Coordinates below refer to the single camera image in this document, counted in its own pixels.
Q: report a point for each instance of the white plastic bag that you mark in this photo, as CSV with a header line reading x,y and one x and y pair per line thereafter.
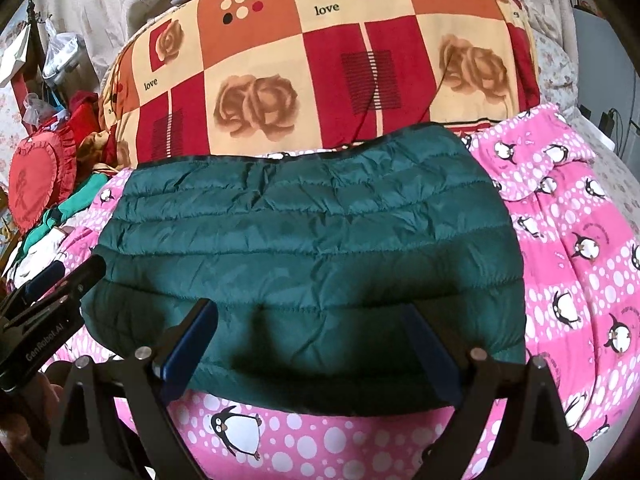
x,y
65,51

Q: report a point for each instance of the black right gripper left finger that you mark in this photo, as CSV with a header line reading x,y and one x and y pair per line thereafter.
x,y
113,421

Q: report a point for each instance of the black charger with cable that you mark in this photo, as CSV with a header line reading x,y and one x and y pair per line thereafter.
x,y
608,130

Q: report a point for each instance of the red garment pile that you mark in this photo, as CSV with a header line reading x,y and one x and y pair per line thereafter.
x,y
94,143

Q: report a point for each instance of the white floral quilt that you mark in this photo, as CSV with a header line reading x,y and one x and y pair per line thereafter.
x,y
557,75

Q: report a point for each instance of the red orange rose blanket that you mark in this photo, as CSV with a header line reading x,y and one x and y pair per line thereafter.
x,y
252,77

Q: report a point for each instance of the teal green garment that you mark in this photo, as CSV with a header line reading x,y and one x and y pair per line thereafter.
x,y
59,214

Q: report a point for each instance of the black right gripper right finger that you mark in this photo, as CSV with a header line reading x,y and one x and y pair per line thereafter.
x,y
533,440

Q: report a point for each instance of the dark green puffer jacket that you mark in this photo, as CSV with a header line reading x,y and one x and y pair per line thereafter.
x,y
310,260

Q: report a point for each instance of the red heart ruffled pillow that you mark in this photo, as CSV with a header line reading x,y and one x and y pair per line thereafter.
x,y
42,174

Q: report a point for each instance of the pink penguin bedsheet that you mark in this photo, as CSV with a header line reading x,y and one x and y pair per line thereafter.
x,y
582,315

